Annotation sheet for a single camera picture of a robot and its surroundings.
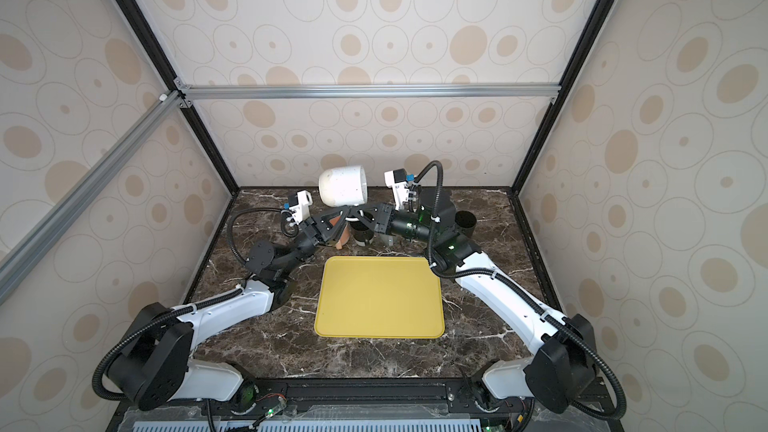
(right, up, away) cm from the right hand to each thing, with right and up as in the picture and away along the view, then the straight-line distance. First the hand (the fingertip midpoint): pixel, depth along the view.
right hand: (354, 215), depth 65 cm
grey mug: (+7, -8, +33) cm, 34 cm away
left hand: (0, 0, -3) cm, 3 cm away
